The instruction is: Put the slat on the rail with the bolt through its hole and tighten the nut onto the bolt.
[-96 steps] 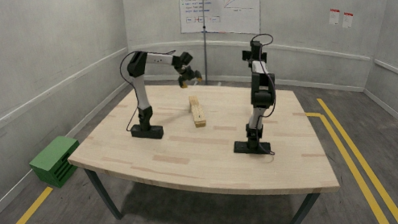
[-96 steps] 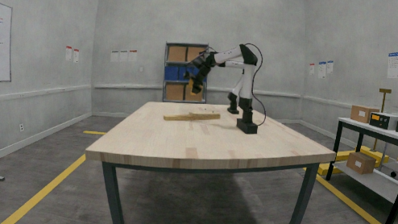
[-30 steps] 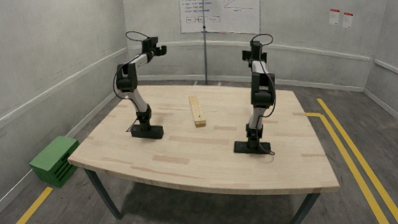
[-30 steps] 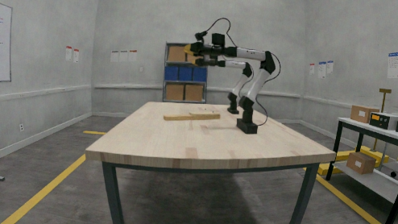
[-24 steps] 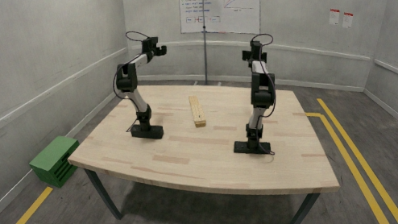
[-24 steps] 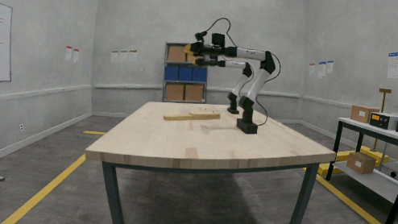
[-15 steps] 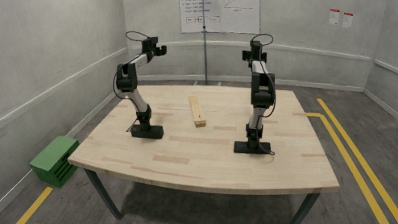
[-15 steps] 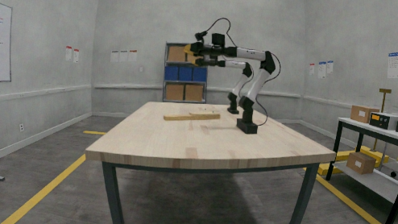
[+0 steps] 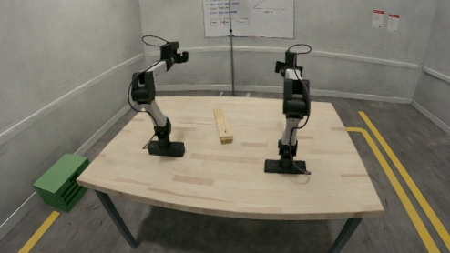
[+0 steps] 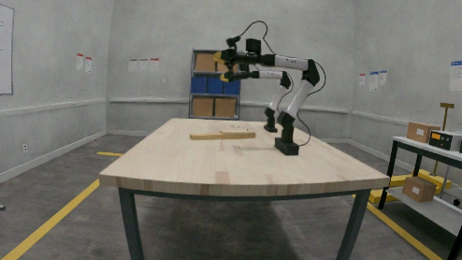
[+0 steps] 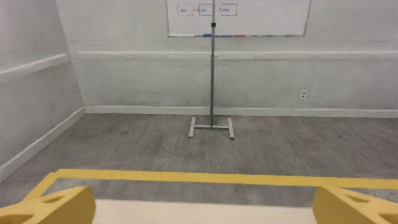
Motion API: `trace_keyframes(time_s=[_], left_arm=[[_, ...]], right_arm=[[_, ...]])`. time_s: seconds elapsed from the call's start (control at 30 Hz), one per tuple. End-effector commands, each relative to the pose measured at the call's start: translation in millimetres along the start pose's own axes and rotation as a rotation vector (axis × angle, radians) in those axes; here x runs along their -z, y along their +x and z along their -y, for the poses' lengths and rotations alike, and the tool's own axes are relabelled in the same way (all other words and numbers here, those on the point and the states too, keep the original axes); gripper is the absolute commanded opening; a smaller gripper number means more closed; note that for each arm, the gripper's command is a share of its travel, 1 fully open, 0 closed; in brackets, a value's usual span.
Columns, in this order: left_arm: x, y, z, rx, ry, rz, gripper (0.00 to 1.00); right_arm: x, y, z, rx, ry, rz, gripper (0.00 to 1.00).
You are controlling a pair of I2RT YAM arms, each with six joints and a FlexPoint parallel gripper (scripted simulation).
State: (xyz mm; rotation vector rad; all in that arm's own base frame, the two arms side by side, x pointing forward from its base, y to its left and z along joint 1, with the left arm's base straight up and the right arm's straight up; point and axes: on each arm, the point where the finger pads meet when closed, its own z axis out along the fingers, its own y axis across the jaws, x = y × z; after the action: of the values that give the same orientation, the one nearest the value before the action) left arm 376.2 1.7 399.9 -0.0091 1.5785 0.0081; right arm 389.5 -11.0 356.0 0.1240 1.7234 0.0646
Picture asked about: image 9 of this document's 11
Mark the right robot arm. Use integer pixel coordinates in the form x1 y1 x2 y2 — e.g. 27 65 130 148
264 51 310 171

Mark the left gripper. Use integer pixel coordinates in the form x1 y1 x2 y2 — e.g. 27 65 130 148
171 51 189 64

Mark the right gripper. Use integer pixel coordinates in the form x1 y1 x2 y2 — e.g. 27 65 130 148
275 61 303 77

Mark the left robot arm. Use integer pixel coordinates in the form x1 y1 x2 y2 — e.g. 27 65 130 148
131 41 184 151

